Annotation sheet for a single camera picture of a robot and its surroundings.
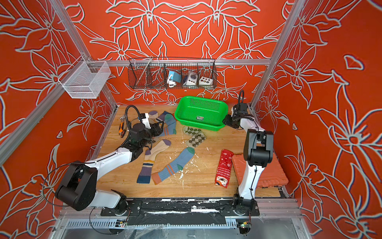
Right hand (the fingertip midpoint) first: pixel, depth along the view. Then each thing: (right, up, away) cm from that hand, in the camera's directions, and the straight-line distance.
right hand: (222, 119), depth 100 cm
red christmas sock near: (-3, -28, -14) cm, 32 cm away
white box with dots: (-13, +25, -6) cm, 29 cm away
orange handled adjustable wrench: (-73, -4, +7) cm, 74 cm away
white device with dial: (-21, +25, -9) cm, 34 cm away
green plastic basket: (-13, +5, +14) cm, 20 cm away
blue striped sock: (-31, -28, -13) cm, 44 cm away
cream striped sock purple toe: (-49, -33, -16) cm, 61 cm away
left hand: (-40, -1, -14) cm, 42 cm away
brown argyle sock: (-17, -12, 0) cm, 21 cm away
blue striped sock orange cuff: (-39, +1, +8) cm, 40 cm away
